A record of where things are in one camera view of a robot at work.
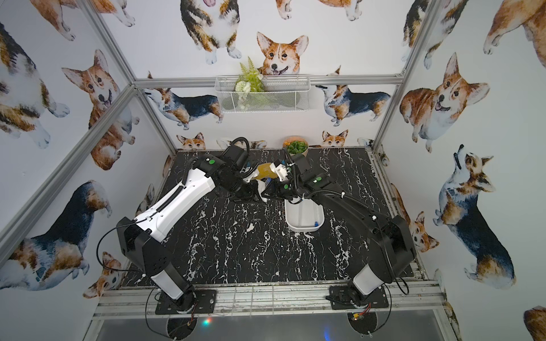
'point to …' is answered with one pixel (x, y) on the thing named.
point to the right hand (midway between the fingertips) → (258, 195)
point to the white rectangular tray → (304, 216)
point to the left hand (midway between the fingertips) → (264, 199)
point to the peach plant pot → (295, 145)
